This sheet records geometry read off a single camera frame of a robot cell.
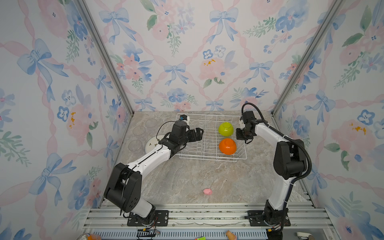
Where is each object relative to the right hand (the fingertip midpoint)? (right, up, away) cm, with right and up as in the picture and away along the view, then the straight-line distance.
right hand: (239, 135), depth 99 cm
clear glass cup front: (-62, +9, +13) cm, 64 cm away
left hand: (-28, +4, -15) cm, 31 cm away
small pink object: (-23, -29, -18) cm, 41 cm away
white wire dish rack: (-2, -11, -6) cm, 13 cm away
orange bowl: (-9, -7, -4) cm, 12 cm away
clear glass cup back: (-68, +3, +6) cm, 69 cm away
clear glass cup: (-68, -6, -1) cm, 69 cm away
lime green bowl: (-8, +4, +4) cm, 10 cm away
